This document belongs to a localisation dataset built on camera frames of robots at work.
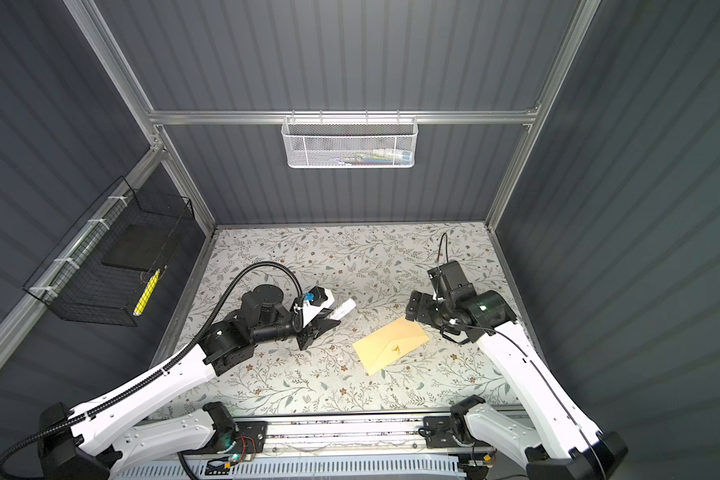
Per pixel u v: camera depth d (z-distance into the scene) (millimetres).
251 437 726
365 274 1053
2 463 380
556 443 376
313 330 610
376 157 912
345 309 667
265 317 553
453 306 523
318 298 574
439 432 734
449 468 704
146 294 684
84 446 390
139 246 751
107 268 725
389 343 889
